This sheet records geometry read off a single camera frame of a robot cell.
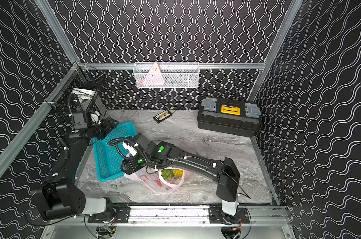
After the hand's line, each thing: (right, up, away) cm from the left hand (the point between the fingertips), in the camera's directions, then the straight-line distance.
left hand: (113, 122), depth 80 cm
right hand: (+12, -20, -12) cm, 26 cm away
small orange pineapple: (+31, -28, +1) cm, 42 cm away
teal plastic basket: (-8, -24, +13) cm, 28 cm away
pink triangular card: (+21, +27, +10) cm, 36 cm away
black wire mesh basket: (-18, +16, -2) cm, 24 cm away
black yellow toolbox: (+71, +3, +13) cm, 72 cm away
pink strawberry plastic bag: (+28, -27, -14) cm, 41 cm away
